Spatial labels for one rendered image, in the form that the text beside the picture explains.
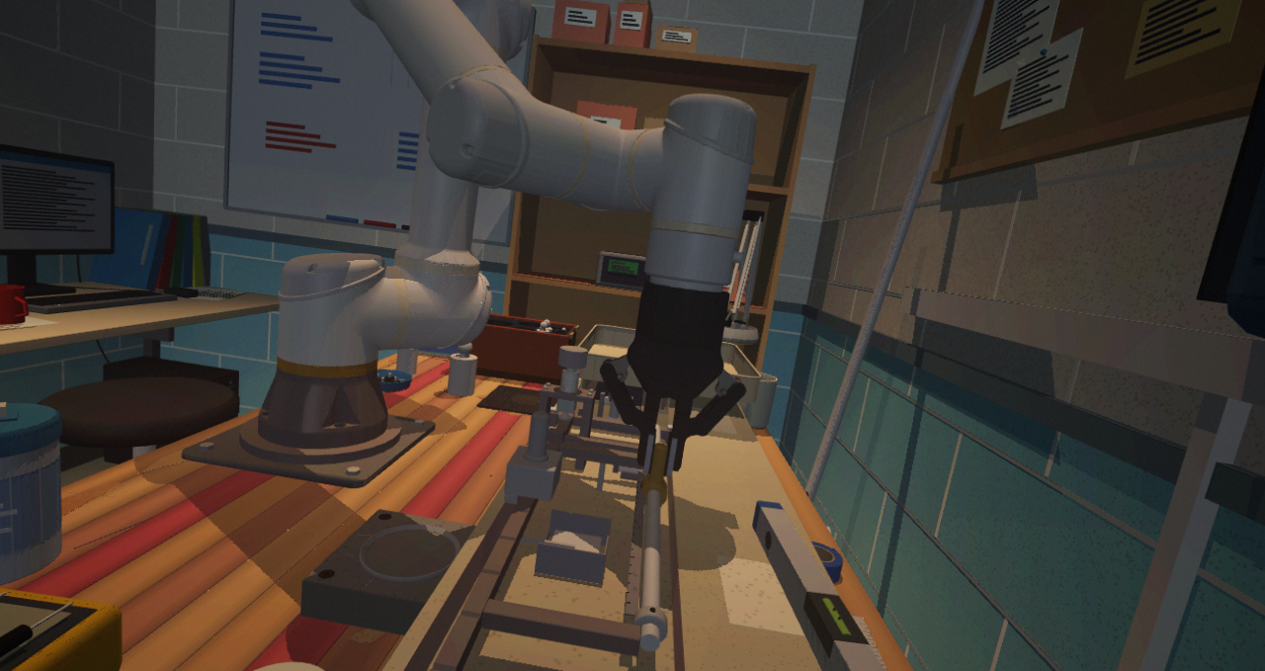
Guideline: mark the dark round stool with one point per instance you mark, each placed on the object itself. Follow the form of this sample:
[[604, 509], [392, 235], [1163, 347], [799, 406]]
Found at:
[[138, 409]]

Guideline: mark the wooden desk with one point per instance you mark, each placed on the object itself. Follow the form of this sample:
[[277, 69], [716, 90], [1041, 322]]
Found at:
[[128, 320]]

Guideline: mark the red mug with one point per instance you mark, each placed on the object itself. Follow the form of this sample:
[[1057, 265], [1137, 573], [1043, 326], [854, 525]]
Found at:
[[10, 304]]

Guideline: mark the small grey box white content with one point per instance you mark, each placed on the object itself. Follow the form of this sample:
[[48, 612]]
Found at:
[[573, 552]]

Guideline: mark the dark square weight pad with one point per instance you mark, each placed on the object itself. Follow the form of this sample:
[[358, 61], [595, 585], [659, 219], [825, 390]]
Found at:
[[395, 572]]

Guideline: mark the tall red cardboard box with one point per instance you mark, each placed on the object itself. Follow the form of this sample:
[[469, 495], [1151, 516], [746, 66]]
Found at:
[[633, 22]]

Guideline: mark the silver and brass scale beam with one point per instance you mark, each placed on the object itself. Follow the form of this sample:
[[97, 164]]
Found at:
[[649, 572]]

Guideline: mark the wooden shelf unit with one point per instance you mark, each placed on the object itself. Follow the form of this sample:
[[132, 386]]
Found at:
[[791, 157]]

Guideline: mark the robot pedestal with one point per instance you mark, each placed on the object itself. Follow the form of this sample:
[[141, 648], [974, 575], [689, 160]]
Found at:
[[316, 424]]

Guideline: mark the grey scale tray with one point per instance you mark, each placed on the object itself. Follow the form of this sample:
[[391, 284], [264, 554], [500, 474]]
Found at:
[[605, 340]]

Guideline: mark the grey beam scale body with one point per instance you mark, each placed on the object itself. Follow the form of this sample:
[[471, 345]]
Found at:
[[553, 629]]

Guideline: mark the grey meter green display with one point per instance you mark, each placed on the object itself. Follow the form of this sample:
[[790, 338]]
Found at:
[[621, 269]]

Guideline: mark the red box with white label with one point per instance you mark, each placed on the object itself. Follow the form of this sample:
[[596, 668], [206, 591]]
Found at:
[[605, 116]]

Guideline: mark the wide red cardboard box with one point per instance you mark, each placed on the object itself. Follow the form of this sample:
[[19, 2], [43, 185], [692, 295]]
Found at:
[[580, 22]]

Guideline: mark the white measuring rod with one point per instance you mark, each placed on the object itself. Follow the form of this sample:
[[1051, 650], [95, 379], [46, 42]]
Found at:
[[748, 256]]

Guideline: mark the black mat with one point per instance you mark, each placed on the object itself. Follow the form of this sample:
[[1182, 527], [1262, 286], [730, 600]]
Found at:
[[509, 399]]

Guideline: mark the blue tape roll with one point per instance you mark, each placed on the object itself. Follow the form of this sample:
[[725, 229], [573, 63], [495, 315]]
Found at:
[[830, 560]]

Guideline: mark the row of coloured binders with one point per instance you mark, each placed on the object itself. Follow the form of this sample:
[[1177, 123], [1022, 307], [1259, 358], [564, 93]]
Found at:
[[163, 251]]

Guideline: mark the small tan cardboard box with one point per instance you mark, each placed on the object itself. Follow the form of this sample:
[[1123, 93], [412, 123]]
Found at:
[[676, 40]]

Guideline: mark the grey cylinder test weight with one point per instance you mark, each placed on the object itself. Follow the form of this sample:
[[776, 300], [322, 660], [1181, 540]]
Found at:
[[463, 375]]

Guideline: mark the grey spiral notebook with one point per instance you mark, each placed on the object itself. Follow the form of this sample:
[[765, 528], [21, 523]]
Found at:
[[217, 293]]

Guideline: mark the yellow device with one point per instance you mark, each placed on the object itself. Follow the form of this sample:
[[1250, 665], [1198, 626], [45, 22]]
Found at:
[[59, 631]]

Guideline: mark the cork notice board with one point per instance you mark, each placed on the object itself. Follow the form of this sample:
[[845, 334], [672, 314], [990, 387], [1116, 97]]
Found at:
[[1107, 58]]

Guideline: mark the blue grey cylinder container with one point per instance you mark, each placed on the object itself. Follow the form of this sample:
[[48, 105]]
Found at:
[[28, 493]]

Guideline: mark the grey cylinder post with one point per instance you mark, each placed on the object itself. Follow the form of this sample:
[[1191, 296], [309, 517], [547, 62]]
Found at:
[[539, 429]]

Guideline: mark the dark wall screen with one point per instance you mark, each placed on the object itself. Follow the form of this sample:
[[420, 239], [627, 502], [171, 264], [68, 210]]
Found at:
[[1240, 226]]

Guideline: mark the black keyboard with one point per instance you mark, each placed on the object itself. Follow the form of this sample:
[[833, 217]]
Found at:
[[99, 301]]

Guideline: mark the grey spirit level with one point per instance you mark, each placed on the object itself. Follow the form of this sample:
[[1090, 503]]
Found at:
[[805, 587]]

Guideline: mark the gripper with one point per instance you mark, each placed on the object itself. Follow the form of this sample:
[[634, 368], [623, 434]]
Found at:
[[680, 340]]

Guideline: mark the dark red bin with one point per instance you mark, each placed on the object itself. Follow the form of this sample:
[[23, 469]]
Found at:
[[519, 350]]

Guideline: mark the whiteboard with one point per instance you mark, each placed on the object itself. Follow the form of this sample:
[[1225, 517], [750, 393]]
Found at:
[[296, 78]]

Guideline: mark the white cup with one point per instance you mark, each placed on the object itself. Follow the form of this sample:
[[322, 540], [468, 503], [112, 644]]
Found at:
[[761, 402]]

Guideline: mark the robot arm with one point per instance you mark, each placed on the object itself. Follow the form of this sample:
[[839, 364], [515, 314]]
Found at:
[[593, 162]]

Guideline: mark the black computer monitor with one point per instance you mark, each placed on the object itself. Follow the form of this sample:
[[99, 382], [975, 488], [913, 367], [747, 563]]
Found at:
[[54, 202]]

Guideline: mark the grey round knob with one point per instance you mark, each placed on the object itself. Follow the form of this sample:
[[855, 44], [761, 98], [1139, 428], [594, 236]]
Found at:
[[571, 359]]

